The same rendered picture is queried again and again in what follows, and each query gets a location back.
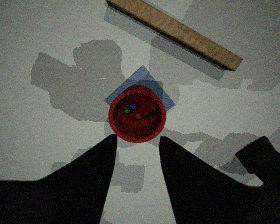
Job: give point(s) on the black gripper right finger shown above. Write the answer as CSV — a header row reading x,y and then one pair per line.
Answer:
x,y
201,194

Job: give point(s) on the brown wooden flat bar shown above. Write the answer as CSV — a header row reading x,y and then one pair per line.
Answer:
x,y
169,27

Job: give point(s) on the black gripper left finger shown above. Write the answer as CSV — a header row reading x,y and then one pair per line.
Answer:
x,y
74,194

